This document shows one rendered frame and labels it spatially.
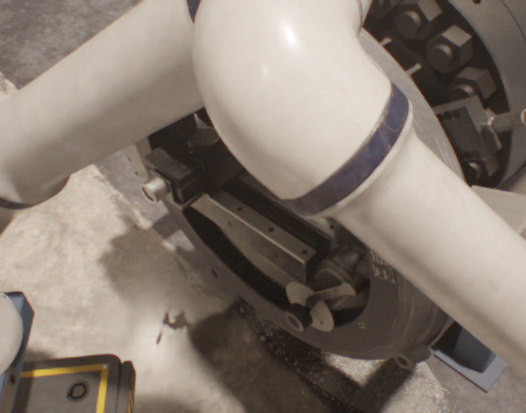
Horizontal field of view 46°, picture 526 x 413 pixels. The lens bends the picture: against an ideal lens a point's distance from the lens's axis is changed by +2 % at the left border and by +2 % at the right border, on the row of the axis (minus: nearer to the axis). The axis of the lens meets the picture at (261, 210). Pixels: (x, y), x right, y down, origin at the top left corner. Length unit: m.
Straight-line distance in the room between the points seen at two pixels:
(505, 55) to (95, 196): 1.32
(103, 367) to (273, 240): 0.44
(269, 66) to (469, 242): 0.20
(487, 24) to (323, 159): 0.73
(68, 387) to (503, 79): 0.94
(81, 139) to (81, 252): 1.18
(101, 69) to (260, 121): 0.28
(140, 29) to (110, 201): 1.41
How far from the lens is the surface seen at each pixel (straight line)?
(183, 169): 1.08
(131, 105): 0.64
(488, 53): 1.10
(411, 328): 0.98
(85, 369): 1.28
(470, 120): 0.84
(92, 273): 1.82
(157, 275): 1.77
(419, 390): 1.58
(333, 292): 1.02
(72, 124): 0.71
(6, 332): 1.00
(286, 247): 1.03
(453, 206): 0.47
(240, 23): 0.42
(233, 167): 1.16
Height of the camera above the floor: 1.40
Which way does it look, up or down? 48 degrees down
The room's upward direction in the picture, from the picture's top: 4 degrees counter-clockwise
